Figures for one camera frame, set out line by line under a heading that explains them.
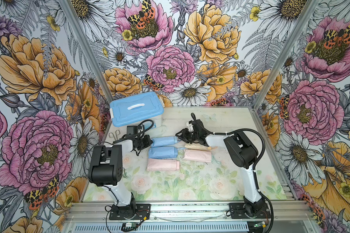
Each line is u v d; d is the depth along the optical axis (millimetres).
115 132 1070
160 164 872
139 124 894
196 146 943
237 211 739
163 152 916
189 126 964
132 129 795
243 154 571
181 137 920
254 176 596
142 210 743
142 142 852
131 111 954
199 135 832
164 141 968
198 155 917
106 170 481
